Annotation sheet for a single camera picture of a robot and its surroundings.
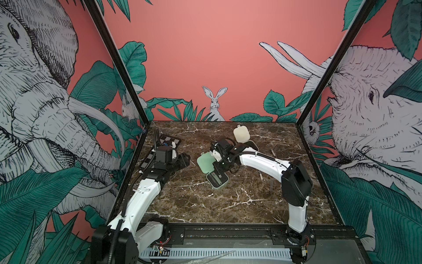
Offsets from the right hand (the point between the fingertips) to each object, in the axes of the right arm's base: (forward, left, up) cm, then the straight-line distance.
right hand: (214, 168), depth 86 cm
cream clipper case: (+29, -18, -5) cm, 35 cm away
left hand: (+3, +13, +8) cm, 15 cm away
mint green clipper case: (+5, +5, -1) cm, 7 cm away
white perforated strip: (-36, -25, -11) cm, 46 cm away
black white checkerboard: (+25, +35, -7) cm, 44 cm away
